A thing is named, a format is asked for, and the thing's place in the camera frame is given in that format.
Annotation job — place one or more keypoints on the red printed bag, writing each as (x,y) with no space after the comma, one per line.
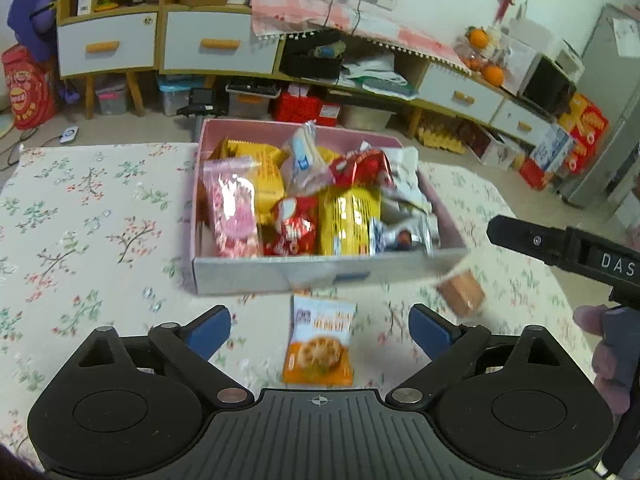
(25,90)

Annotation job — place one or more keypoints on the pink floral snack packet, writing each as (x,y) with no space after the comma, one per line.
(232,210)

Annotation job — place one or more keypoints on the blue white carton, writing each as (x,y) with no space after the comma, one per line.
(552,147)

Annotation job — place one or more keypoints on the black floor stand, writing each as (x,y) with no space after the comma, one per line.
(202,102)

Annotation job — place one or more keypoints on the pink white fringed cloth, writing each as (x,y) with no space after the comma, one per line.
(310,10)

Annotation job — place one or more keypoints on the white red-print nut packet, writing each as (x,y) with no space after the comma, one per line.
(400,235)
(405,170)

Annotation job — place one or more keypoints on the pile of folded clothes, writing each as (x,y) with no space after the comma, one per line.
(375,75)

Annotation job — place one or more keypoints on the purple plush toy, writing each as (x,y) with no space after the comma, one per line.
(32,10)

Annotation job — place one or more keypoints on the clear plastic storage bin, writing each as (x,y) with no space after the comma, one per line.
(110,95)

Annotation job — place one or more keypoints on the brown wafer block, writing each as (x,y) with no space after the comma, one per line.
(460,292)

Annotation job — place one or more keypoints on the red gift box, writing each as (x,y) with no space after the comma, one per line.
(295,107)

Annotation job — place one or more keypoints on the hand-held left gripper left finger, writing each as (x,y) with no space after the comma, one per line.
(210,330)

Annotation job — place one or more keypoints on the pink cardboard box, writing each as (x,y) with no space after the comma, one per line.
(280,275)

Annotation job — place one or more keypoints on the red white snack packet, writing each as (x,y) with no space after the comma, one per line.
(362,167)
(295,227)

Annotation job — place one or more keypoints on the orange snack packet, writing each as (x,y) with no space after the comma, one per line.
(320,350)

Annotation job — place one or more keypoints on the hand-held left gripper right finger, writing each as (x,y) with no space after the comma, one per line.
(430,330)

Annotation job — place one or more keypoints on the yellow printed snack packet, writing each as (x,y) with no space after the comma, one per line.
(350,220)

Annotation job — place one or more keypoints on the orange fruit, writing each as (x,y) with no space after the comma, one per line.
(492,74)
(477,37)

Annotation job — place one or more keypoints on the person's right hand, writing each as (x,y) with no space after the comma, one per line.
(610,375)

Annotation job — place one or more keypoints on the grey refrigerator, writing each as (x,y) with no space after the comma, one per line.
(605,100)

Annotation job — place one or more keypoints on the red yellow snack box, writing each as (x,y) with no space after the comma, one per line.
(582,125)

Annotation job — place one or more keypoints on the wooden cabinet white drawers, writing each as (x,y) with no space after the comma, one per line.
(105,42)

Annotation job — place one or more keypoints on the white printed carton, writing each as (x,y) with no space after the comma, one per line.
(500,152)

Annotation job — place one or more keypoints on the floral tablecloth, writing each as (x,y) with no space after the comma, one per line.
(100,240)

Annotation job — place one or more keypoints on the blue-lid plastic storage bin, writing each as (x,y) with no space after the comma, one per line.
(177,92)

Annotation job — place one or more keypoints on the yellow blue-logo snack packet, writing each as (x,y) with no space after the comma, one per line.
(267,180)

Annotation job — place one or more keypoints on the black box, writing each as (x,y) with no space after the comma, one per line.
(312,62)

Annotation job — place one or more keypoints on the low wooden console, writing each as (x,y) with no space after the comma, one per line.
(460,92)

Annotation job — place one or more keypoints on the clear blue-label snack packet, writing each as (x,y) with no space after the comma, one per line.
(305,155)

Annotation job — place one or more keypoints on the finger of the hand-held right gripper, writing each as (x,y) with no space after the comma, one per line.
(525,240)

